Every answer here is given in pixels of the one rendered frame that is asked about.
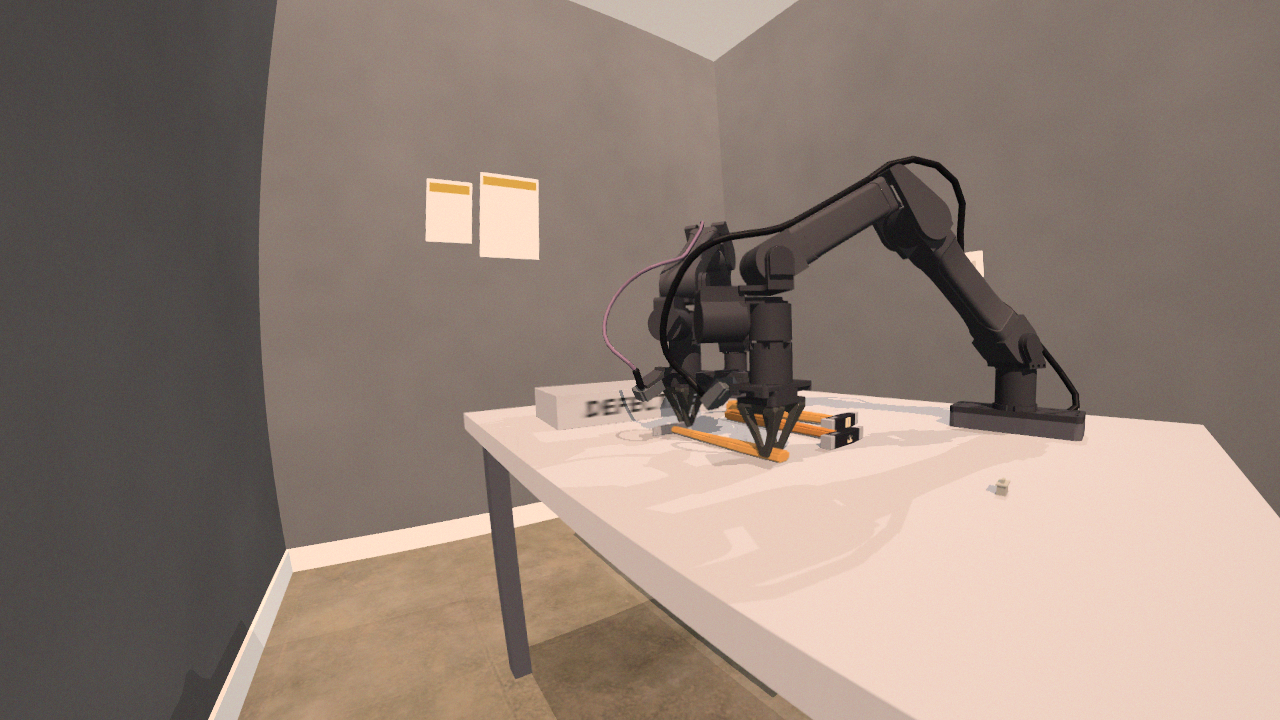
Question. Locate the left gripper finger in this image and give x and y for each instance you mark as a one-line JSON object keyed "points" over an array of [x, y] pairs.
{"points": [[774, 415], [794, 411]]}

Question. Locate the black hammer with wooden handle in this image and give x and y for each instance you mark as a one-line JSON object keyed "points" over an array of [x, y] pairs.
{"points": [[836, 422]]}

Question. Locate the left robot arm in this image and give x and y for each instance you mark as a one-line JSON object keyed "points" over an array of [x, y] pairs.
{"points": [[1007, 341]]}

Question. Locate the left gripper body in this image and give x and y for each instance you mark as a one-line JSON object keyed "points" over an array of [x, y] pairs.
{"points": [[770, 380]]}

